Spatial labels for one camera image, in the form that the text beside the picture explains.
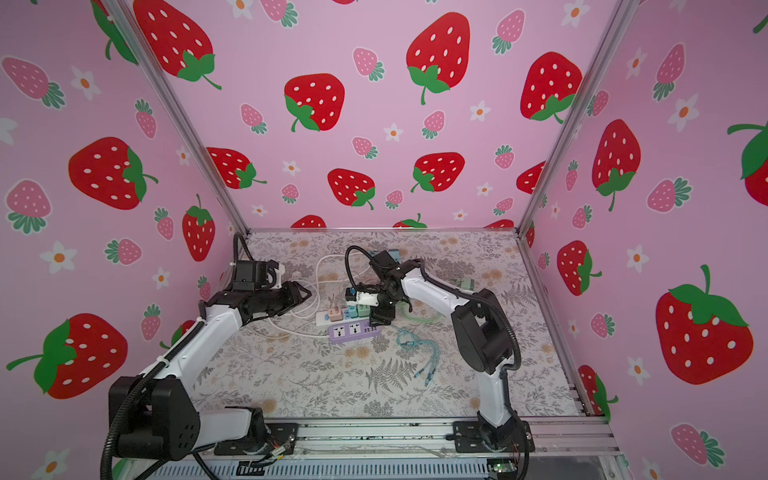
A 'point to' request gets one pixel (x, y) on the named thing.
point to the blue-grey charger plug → (352, 311)
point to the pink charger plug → (336, 314)
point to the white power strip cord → (316, 290)
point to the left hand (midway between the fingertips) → (305, 294)
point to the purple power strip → (352, 330)
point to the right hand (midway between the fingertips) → (372, 310)
